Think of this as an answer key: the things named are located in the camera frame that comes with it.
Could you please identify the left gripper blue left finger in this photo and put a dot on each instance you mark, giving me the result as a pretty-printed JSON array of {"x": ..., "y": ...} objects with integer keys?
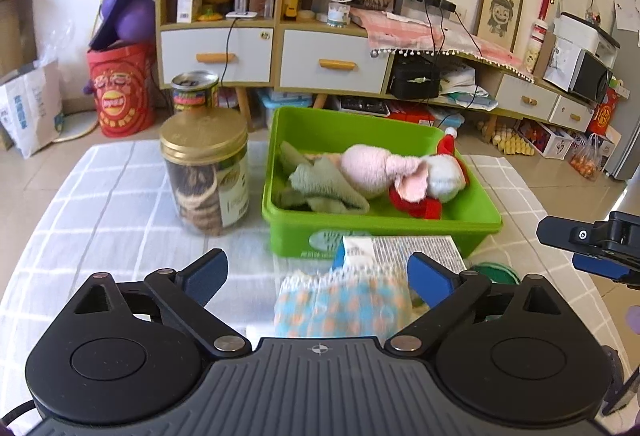
[{"x": 203, "y": 278}]

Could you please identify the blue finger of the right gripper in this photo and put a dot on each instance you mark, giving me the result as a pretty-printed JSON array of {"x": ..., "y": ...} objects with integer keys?
[
  {"x": 601, "y": 268},
  {"x": 568, "y": 234}
]

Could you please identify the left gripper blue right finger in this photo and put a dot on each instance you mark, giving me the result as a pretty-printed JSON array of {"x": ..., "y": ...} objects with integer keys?
[{"x": 432, "y": 282}]

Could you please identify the blue orange patterned doll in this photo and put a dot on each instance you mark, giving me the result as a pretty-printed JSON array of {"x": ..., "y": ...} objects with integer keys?
[{"x": 371, "y": 300}]

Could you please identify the santa plush toy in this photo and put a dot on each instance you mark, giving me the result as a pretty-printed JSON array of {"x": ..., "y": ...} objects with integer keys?
[{"x": 437, "y": 180}]

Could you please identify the pink plush toy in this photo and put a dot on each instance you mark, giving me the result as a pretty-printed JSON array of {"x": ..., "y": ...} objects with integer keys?
[{"x": 373, "y": 171}]

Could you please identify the green crocodile plush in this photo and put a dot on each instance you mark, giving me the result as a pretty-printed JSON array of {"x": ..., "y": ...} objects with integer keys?
[{"x": 316, "y": 185}]

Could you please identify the milk carton box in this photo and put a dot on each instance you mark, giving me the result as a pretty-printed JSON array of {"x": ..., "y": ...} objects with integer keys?
[{"x": 393, "y": 250}]

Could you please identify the grey checkered tablecloth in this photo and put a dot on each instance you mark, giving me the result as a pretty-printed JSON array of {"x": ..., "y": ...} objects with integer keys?
[{"x": 115, "y": 213}]

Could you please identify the gold lid glass jar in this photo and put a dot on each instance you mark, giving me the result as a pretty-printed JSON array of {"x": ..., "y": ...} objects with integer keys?
[{"x": 205, "y": 151}]

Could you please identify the microwave oven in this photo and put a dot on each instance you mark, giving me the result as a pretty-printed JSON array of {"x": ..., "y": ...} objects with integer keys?
[{"x": 576, "y": 71}]

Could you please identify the small tin can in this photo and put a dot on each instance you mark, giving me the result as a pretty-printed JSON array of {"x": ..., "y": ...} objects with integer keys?
[{"x": 194, "y": 89}]

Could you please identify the white printer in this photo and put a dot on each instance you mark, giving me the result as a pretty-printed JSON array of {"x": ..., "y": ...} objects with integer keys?
[{"x": 588, "y": 36}]

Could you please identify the black bag in cabinet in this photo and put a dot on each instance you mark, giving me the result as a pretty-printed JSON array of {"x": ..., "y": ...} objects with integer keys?
[{"x": 414, "y": 78}]

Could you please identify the red snack bucket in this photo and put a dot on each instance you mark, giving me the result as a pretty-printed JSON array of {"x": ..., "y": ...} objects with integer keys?
[{"x": 119, "y": 82}]

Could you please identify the framed cartoon picture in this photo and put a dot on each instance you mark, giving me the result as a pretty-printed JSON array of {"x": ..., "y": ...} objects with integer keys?
[{"x": 497, "y": 21}]

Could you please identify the refrigerator with notes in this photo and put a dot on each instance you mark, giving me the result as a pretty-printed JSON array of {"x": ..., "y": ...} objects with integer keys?
[{"x": 624, "y": 160}]

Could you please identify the white paper bag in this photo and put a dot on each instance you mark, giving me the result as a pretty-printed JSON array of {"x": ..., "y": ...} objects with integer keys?
[{"x": 31, "y": 106}]

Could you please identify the pink lace cloth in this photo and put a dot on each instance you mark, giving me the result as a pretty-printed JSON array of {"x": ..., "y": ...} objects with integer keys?
[{"x": 392, "y": 33}]

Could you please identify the purple plush toy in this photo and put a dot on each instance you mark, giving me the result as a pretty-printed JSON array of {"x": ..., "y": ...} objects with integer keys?
[{"x": 124, "y": 21}]

